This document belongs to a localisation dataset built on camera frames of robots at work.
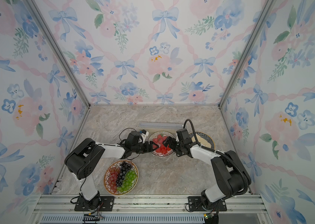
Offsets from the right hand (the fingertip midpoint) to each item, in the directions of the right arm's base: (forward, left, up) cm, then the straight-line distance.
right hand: (167, 144), depth 91 cm
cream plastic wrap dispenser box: (+13, +10, +1) cm, 16 cm away
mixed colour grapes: (-21, +27, -1) cm, 34 cm away
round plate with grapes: (-21, +36, -2) cm, 41 cm away
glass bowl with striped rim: (+9, +3, -1) cm, 10 cm away
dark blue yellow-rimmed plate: (+10, -26, -3) cm, 28 cm away
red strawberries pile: (+2, +6, 0) cm, 6 cm away
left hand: (-2, +7, -1) cm, 7 cm away
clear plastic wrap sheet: (+6, +7, -2) cm, 9 cm away
